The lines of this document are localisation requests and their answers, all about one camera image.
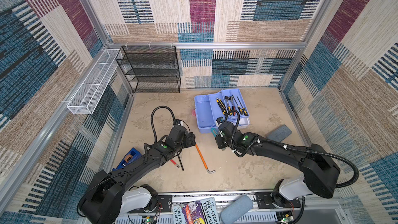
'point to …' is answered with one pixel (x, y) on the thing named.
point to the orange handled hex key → (201, 156)
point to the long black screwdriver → (238, 107)
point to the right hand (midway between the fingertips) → (219, 138)
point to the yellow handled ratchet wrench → (226, 97)
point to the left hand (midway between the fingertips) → (191, 135)
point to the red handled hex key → (174, 163)
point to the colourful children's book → (203, 211)
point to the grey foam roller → (243, 204)
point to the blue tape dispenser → (132, 154)
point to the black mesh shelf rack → (151, 69)
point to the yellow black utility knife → (222, 106)
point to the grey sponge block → (279, 134)
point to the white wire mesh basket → (84, 100)
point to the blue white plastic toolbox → (209, 107)
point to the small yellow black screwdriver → (244, 110)
